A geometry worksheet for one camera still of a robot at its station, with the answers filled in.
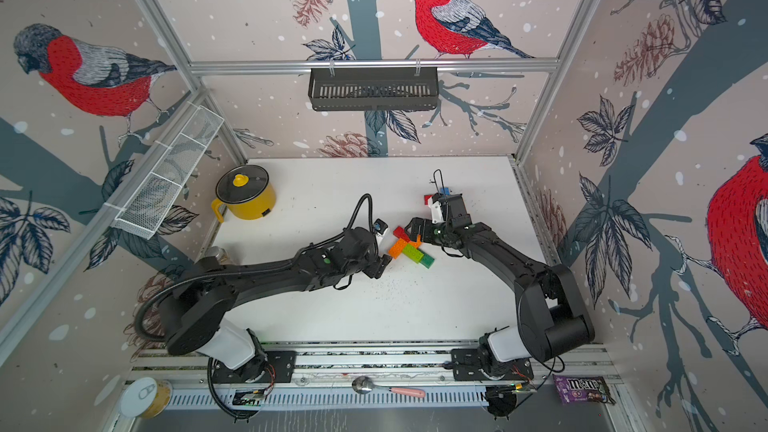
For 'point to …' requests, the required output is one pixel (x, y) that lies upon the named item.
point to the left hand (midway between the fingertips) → (387, 248)
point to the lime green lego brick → (412, 253)
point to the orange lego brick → (396, 250)
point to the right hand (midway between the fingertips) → (418, 227)
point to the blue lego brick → (445, 191)
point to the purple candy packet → (575, 389)
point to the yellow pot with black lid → (245, 191)
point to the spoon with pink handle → (365, 385)
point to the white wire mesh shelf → (147, 204)
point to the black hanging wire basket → (373, 88)
